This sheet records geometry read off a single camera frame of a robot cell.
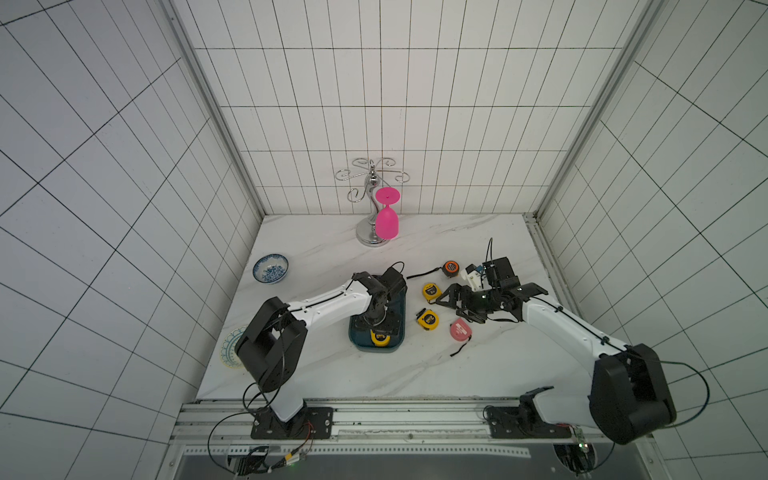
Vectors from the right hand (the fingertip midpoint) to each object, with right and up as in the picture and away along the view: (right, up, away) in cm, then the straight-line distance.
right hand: (438, 306), depth 83 cm
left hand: (-18, -8, 0) cm, 20 cm away
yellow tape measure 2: (0, +2, +12) cm, 12 cm away
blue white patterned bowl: (-55, +9, +19) cm, 59 cm away
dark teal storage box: (-23, -9, +3) cm, 24 cm away
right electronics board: (+30, -32, -14) cm, 46 cm away
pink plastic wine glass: (-15, +25, +9) cm, 30 cm away
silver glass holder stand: (-18, +39, +10) cm, 44 cm away
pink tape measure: (+8, -9, +5) cm, 12 cm away
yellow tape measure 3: (-2, -5, +7) cm, 9 cm away
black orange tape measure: (+7, +9, +17) cm, 21 cm away
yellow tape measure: (-17, -10, +2) cm, 20 cm away
